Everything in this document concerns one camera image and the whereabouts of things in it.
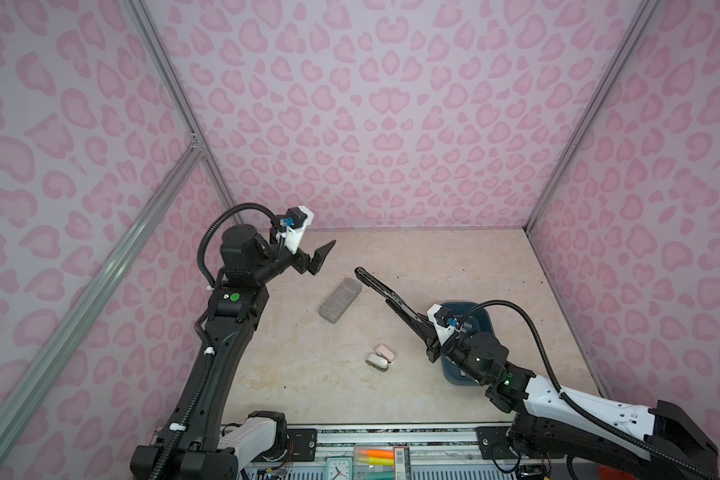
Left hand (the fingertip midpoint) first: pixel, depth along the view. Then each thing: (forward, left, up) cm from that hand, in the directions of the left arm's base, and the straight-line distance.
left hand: (315, 223), depth 66 cm
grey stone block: (+3, -2, -38) cm, 38 cm away
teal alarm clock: (-42, -4, -38) cm, 57 cm away
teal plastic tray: (-5, -46, -39) cm, 60 cm away
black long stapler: (-8, -17, -19) cm, 27 cm away
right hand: (-13, -23, -19) cm, 33 cm away
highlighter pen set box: (-41, -13, -39) cm, 58 cm away
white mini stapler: (-18, -13, -38) cm, 44 cm away
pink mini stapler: (-15, -16, -38) cm, 43 cm away
